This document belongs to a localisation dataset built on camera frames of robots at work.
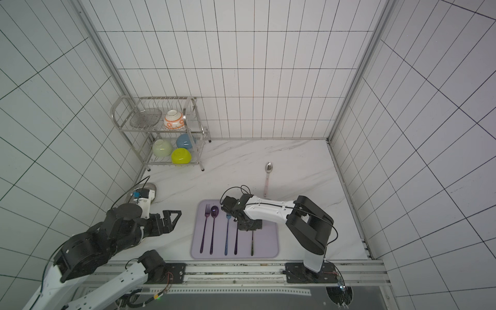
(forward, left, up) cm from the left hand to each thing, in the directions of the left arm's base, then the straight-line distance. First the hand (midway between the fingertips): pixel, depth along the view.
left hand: (167, 220), depth 65 cm
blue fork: (+10, -19, -21) cm, 30 cm away
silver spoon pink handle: (+36, -39, -20) cm, 57 cm away
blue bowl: (+51, +10, -14) cm, 54 cm away
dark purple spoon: (+11, -12, -20) cm, 26 cm away
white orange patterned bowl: (+42, +6, +9) cm, 44 cm away
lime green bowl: (+39, +8, -13) cm, 42 cm away
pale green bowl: (+44, +20, -13) cm, 51 cm away
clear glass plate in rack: (+49, +23, +5) cm, 54 cm away
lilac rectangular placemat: (+1, -14, -21) cm, 25 cm away
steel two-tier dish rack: (+40, +10, +5) cm, 41 cm away
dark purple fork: (+11, -8, -22) cm, 26 cm away
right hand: (+4, -27, -22) cm, 34 cm away
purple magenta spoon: (-5, -23, -21) cm, 31 cm away
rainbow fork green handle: (-2, -30, -21) cm, 36 cm away
